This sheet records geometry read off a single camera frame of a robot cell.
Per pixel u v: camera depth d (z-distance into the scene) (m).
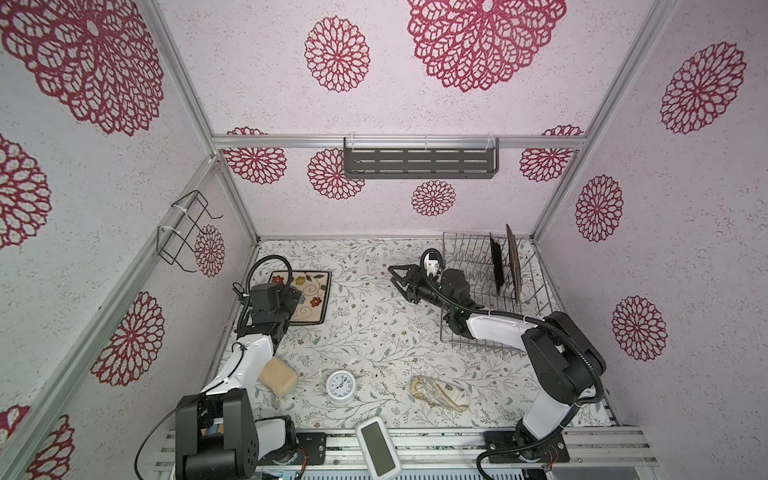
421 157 0.92
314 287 1.02
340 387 0.80
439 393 0.80
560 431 0.59
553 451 0.73
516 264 0.95
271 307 0.67
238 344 0.57
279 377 0.82
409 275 0.76
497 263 0.92
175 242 0.75
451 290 0.69
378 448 0.70
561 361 0.49
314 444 0.75
